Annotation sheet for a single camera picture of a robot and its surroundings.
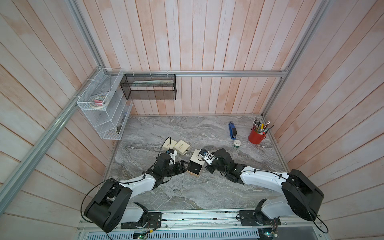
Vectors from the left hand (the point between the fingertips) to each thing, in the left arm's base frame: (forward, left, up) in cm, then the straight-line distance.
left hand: (186, 168), depth 86 cm
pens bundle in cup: (+26, -49, +6) cm, 56 cm away
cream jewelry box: (+16, +4, -2) cm, 16 cm away
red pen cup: (+21, -46, +2) cm, 51 cm away
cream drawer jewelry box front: (+18, +12, -2) cm, 21 cm away
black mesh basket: (+41, +23, +28) cm, 55 cm away
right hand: (+6, -10, +4) cm, 12 cm away
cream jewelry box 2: (+3, -5, -3) cm, 7 cm away
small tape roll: (+20, -35, -3) cm, 40 cm away
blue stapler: (+30, -33, -1) cm, 45 cm away
